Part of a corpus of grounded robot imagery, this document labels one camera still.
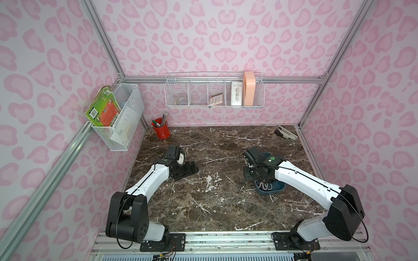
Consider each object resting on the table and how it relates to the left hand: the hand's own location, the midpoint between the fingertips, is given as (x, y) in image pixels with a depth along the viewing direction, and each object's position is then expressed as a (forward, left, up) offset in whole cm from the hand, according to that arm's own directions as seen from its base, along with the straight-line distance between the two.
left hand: (192, 169), depth 88 cm
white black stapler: (+32, -60, -7) cm, 69 cm away
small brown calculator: (+35, -13, +20) cm, 42 cm away
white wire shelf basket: (+43, -12, +20) cm, 49 cm away
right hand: (-4, -28, +3) cm, 28 cm away
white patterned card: (+35, -25, +23) cm, 49 cm away
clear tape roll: (+32, +7, +20) cm, 39 cm away
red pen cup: (+36, +26, -9) cm, 45 cm away
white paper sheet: (+15, +33, +18) cm, 41 cm away
